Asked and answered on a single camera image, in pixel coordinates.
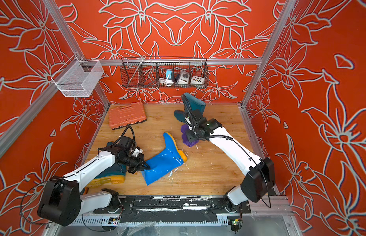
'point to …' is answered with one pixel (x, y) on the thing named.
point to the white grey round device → (184, 78)
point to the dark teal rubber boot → (114, 174)
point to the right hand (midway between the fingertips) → (160, 174)
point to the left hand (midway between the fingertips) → (154, 158)
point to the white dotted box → (196, 79)
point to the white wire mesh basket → (77, 78)
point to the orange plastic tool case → (124, 115)
